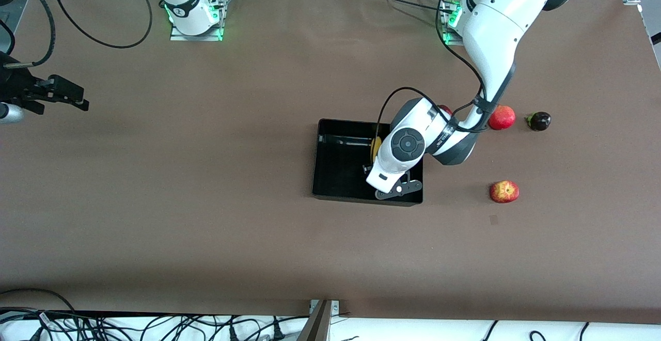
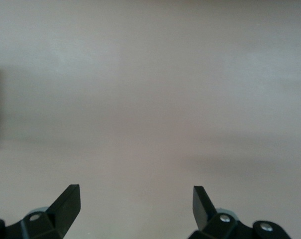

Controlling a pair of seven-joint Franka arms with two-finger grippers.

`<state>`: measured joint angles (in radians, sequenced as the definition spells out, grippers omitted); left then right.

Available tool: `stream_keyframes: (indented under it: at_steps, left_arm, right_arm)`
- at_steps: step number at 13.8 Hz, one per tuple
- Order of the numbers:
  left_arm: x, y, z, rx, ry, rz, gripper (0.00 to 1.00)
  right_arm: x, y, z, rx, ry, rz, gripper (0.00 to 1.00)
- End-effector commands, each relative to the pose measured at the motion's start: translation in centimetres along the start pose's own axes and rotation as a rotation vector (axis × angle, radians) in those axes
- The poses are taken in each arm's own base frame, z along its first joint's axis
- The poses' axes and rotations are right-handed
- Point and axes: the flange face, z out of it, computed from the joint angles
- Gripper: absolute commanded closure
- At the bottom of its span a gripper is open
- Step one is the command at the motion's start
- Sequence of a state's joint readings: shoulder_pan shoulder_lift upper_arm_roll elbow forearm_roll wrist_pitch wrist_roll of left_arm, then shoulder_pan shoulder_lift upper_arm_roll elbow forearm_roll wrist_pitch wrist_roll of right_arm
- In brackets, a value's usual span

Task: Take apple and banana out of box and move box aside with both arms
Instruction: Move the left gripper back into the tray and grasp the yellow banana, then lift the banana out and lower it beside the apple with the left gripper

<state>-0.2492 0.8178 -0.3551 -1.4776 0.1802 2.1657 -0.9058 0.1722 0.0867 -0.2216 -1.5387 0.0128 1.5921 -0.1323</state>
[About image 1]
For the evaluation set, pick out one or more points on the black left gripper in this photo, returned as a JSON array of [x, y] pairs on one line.
[[369, 166]]

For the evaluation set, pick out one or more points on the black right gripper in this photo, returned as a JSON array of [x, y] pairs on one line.
[[15, 84]]

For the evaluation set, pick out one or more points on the yellow banana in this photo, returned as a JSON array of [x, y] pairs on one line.
[[376, 147]]

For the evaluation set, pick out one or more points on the black plastic box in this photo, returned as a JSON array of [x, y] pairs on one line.
[[341, 170]]

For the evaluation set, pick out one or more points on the red yellow apple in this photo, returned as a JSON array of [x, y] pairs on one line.
[[504, 191]]

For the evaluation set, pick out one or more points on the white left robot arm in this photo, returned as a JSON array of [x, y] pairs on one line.
[[496, 26]]

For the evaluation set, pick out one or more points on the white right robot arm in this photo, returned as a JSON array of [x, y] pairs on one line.
[[186, 5]]

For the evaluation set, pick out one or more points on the red yellow mango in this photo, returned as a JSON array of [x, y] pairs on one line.
[[445, 109]]

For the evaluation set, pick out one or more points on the brown table cover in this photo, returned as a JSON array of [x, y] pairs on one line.
[[258, 253]]

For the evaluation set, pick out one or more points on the red pomegranate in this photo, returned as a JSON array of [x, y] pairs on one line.
[[502, 118]]

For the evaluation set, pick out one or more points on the dark purple eggplant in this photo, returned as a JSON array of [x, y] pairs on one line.
[[539, 121]]

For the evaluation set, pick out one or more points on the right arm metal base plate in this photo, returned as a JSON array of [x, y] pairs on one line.
[[196, 37]]

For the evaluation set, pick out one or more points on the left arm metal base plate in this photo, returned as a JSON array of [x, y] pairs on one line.
[[449, 40]]

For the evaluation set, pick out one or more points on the aluminium post with bracket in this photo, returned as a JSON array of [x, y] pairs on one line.
[[320, 325]]

